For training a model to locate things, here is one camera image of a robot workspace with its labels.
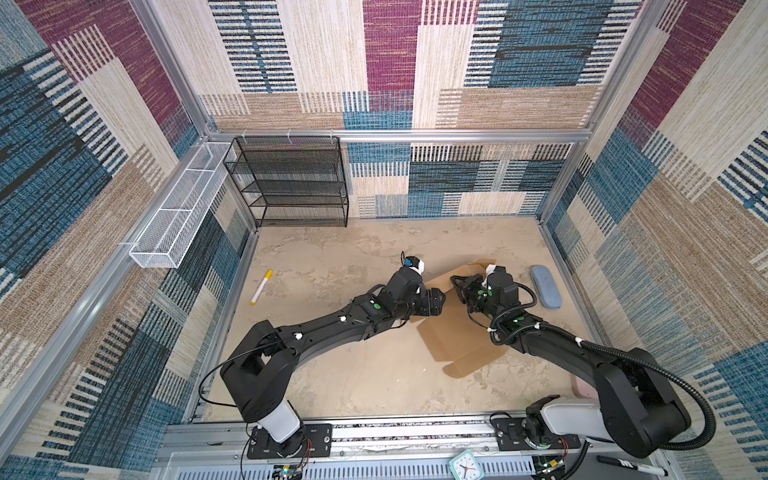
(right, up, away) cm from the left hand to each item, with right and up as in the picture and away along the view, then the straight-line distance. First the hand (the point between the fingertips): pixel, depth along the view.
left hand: (438, 294), depth 81 cm
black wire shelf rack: (-48, +36, +28) cm, 67 cm away
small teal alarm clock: (+4, -37, -12) cm, 39 cm away
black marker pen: (+42, -37, -12) cm, 57 cm away
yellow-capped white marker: (-56, -1, +21) cm, 59 cm away
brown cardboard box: (+8, -14, +11) cm, 19 cm away
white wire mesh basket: (-80, +14, +10) cm, 82 cm away
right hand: (+4, +3, +5) cm, 7 cm away
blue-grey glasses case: (+38, -1, +16) cm, 41 cm away
